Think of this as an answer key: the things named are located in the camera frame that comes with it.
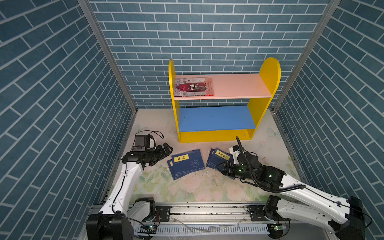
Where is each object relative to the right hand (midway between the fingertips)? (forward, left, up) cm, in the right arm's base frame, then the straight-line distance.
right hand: (216, 166), depth 72 cm
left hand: (+8, +26, -2) cm, 28 cm away
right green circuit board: (-20, -32, -18) cm, 42 cm away
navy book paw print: (+7, +17, -14) cm, 24 cm away
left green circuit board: (-26, +32, -19) cm, 46 cm away
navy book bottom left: (+5, +26, -16) cm, 31 cm away
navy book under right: (+9, +4, -16) cm, 19 cm away
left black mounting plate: (-19, +24, -15) cm, 34 cm away
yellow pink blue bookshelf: (+29, +4, -2) cm, 29 cm away
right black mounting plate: (-15, -22, -17) cm, 31 cm away
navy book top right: (+13, -2, -15) cm, 20 cm away
